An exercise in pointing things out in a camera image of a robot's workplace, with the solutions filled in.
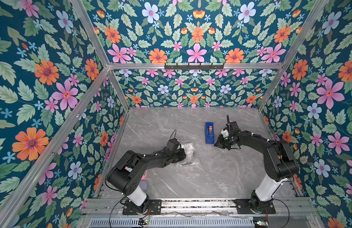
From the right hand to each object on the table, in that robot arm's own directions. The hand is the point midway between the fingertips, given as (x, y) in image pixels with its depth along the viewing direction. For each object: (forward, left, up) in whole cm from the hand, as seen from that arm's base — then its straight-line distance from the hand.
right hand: (217, 142), depth 94 cm
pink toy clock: (-23, +46, -3) cm, 51 cm away
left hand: (-9, +19, -2) cm, 21 cm away
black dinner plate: (-15, +20, -2) cm, 25 cm away
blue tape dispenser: (+6, +5, +2) cm, 8 cm away
